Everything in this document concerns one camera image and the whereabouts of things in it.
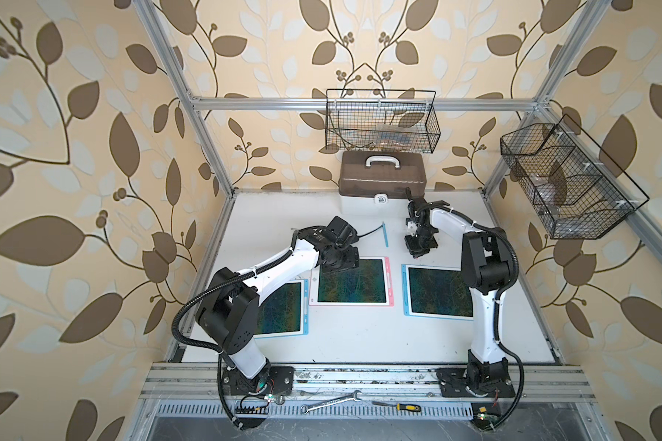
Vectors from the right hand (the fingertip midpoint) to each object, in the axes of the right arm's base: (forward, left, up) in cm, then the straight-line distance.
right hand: (416, 255), depth 101 cm
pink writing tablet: (-11, +19, 0) cm, 22 cm away
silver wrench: (-44, +26, +1) cm, 51 cm away
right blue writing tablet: (-15, -3, 0) cm, 15 cm away
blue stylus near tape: (+11, +10, 0) cm, 15 cm away
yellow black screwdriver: (-46, +14, +1) cm, 48 cm away
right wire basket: (-2, -36, +34) cm, 50 cm away
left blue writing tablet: (-20, +47, +1) cm, 51 cm away
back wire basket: (+35, +7, +35) cm, 49 cm away
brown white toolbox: (+17, +15, +21) cm, 31 cm away
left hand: (-9, +25, +13) cm, 30 cm away
